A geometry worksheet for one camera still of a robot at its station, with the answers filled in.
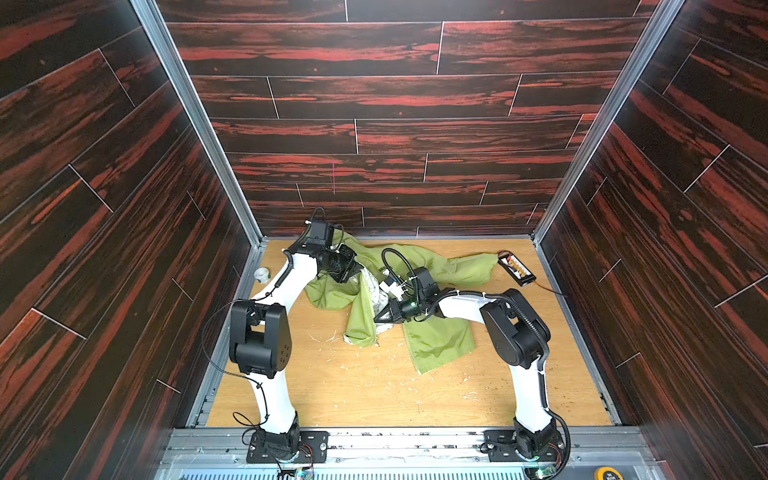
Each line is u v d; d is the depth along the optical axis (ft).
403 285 2.91
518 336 1.77
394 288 2.93
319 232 2.43
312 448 2.40
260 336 1.66
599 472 2.27
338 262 2.58
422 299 2.65
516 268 3.54
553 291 3.49
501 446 2.40
